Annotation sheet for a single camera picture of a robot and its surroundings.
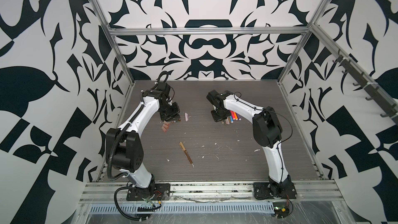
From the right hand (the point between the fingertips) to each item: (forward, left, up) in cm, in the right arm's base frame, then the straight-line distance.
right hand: (218, 116), depth 97 cm
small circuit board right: (-46, -25, -5) cm, 53 cm away
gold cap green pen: (-1, -4, -4) cm, 5 cm away
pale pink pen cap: (+2, +20, -2) cm, 20 cm away
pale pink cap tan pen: (-1, -7, -3) cm, 8 cm away
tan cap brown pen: (-18, +21, -2) cm, 28 cm away
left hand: (-5, +23, +11) cm, 26 cm away
